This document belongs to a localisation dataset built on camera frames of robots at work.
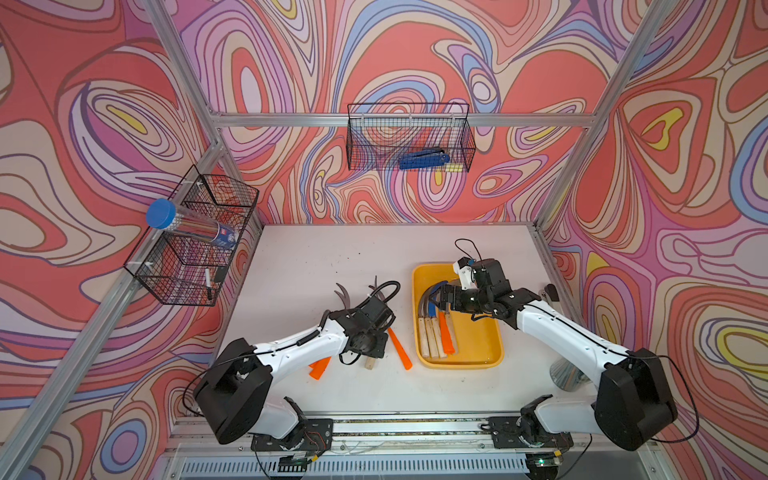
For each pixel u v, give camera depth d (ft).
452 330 2.95
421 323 2.97
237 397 1.37
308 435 2.36
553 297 3.06
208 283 2.37
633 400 1.34
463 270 2.53
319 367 2.74
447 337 2.87
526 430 2.16
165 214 2.01
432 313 3.06
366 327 2.14
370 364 2.62
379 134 3.13
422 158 2.95
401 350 2.83
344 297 3.23
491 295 2.10
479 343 2.96
